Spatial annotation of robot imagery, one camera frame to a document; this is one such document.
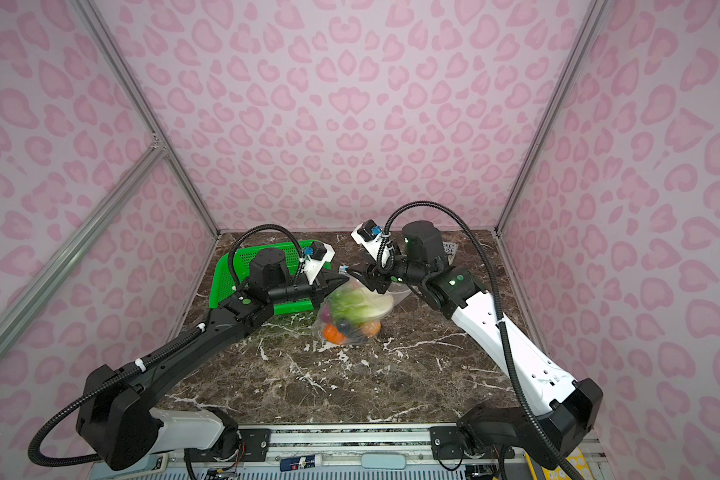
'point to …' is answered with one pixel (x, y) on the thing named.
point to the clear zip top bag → (366, 329)
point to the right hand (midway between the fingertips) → (358, 258)
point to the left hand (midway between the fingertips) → (348, 273)
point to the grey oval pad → (383, 461)
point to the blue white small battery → (300, 462)
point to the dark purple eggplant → (345, 326)
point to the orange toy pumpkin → (332, 334)
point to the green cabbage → (358, 304)
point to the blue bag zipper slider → (345, 268)
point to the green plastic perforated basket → (221, 283)
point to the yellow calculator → (557, 473)
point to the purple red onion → (326, 314)
